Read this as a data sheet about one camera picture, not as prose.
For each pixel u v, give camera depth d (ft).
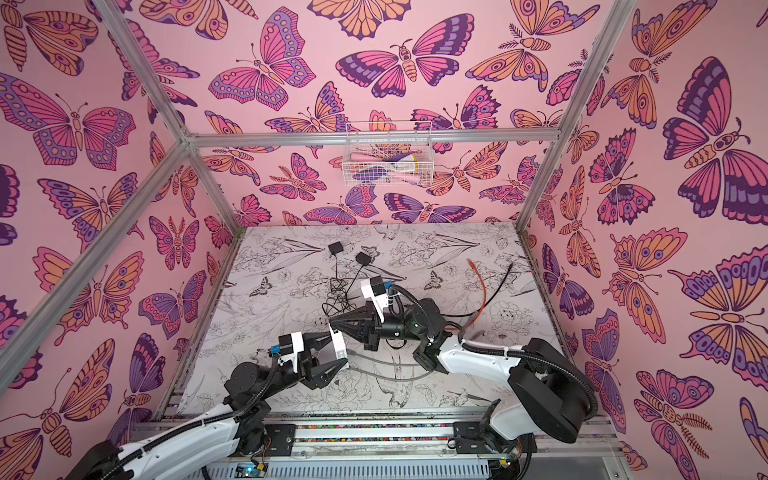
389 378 2.75
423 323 1.83
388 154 3.16
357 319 1.98
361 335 2.02
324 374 2.09
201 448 1.77
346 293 3.28
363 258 3.59
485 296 3.28
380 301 1.96
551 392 1.40
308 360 2.07
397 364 2.85
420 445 2.39
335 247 3.71
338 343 2.02
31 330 1.72
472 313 3.12
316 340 2.29
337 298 3.20
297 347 1.92
